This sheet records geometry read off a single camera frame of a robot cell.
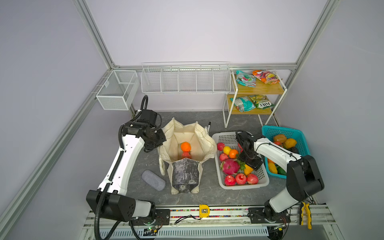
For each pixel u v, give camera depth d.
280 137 0.95
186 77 0.99
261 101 1.01
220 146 0.94
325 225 0.73
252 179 0.81
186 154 0.89
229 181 0.80
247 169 0.84
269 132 1.00
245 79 0.87
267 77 0.89
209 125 1.11
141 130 0.50
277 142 0.91
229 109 0.96
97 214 0.35
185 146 0.94
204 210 0.75
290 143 0.94
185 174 0.72
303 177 0.45
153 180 0.83
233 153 0.90
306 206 0.76
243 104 0.99
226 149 0.93
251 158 0.64
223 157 0.90
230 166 0.81
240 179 0.81
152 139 0.62
